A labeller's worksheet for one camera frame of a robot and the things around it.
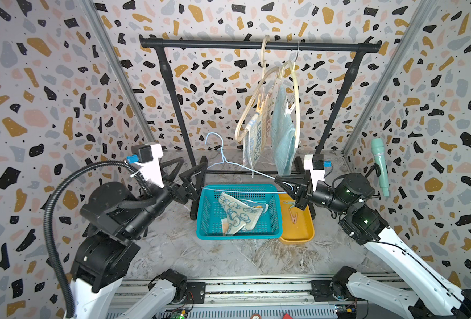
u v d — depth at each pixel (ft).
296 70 2.95
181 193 1.35
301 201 1.67
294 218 3.03
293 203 1.74
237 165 1.89
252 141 2.35
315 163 1.56
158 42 1.75
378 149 2.55
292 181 1.74
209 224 3.00
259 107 2.14
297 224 3.03
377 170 2.62
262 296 2.40
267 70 2.18
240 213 2.96
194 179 3.35
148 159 1.28
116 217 1.04
